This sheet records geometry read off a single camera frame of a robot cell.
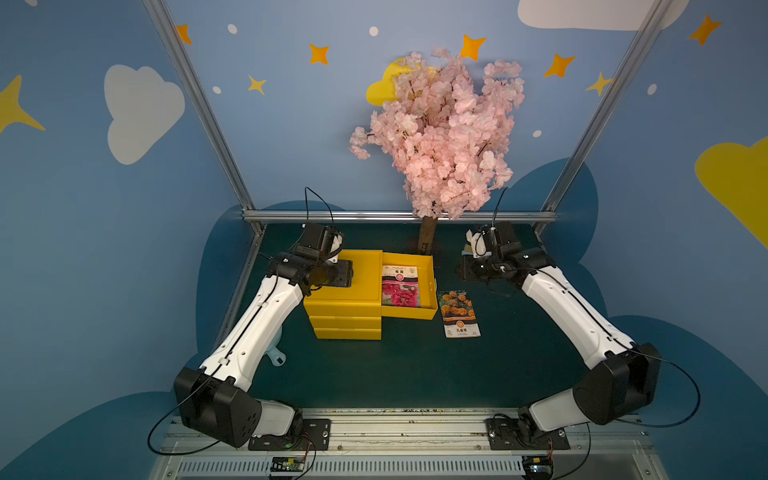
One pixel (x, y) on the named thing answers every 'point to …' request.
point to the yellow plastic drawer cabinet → (350, 313)
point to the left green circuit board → (288, 464)
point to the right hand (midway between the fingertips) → (464, 265)
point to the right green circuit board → (538, 467)
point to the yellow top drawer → (428, 297)
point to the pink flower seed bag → (400, 286)
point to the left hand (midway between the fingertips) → (341, 268)
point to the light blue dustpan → (275, 355)
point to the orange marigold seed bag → (458, 314)
